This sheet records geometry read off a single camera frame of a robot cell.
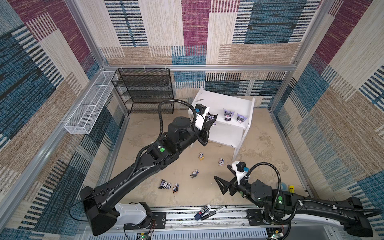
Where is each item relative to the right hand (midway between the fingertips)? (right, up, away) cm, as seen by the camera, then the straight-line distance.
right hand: (222, 174), depth 70 cm
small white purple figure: (+3, +1, +20) cm, 20 cm away
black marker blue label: (-11, -22, +4) cm, 24 cm away
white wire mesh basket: (-64, +25, -1) cm, 68 cm away
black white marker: (+1, -19, +6) cm, 20 cm away
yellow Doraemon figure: (-9, +3, +23) cm, 24 cm away
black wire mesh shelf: (-49, +48, +38) cm, 79 cm away
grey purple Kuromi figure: (-13, -5, +17) cm, 21 cm away
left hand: (-6, +26, -9) cm, 28 cm away
